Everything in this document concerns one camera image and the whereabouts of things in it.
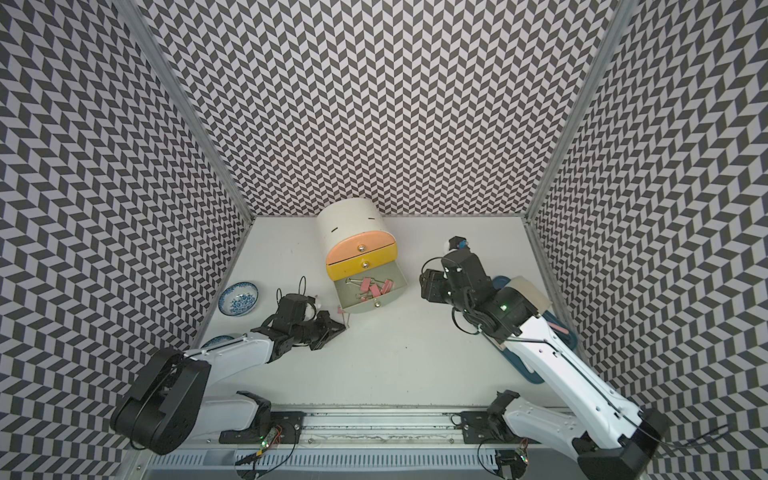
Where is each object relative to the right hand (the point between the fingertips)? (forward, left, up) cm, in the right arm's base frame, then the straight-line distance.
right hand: (432, 285), depth 71 cm
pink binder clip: (+13, +19, -20) cm, 30 cm away
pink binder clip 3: (+11, +12, -19) cm, 25 cm away
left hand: (-2, +24, -21) cm, 32 cm away
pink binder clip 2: (+11, +16, -21) cm, 29 cm away
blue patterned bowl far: (+9, +60, -21) cm, 64 cm away
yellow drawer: (+11, +16, -4) cm, 20 cm away
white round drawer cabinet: (+25, +26, -1) cm, 36 cm away
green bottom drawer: (+10, +25, -20) cm, 34 cm away
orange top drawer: (+15, +20, -2) cm, 25 cm away
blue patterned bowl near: (-6, +60, -18) cm, 63 cm away
